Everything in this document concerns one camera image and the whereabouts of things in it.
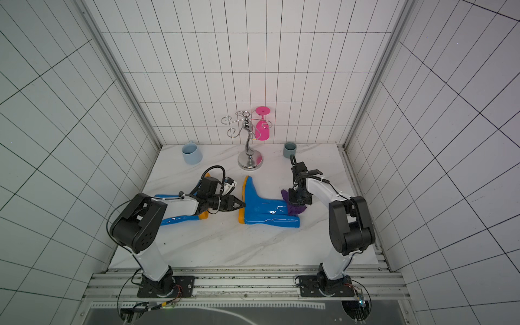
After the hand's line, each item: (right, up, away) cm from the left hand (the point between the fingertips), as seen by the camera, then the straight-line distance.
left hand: (241, 208), depth 90 cm
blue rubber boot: (-18, -3, -2) cm, 18 cm away
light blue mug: (-29, +26, +17) cm, 42 cm away
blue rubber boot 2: (+6, -1, -1) cm, 6 cm away
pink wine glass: (+10, +40, +17) cm, 44 cm away
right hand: (+25, +3, +3) cm, 26 cm away
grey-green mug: (+25, +29, +21) cm, 44 cm away
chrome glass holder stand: (+3, +22, +23) cm, 32 cm away
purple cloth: (+23, 0, -3) cm, 23 cm away
